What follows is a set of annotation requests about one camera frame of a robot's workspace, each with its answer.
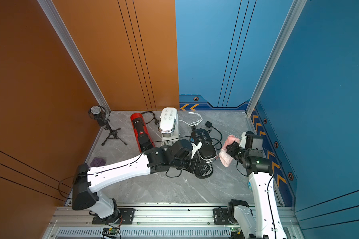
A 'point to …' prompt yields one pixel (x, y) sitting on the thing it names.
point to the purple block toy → (97, 162)
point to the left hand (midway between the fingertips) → (204, 164)
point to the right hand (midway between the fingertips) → (227, 145)
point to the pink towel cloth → (226, 159)
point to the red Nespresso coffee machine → (142, 135)
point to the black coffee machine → (207, 153)
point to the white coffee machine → (168, 126)
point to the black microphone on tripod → (98, 113)
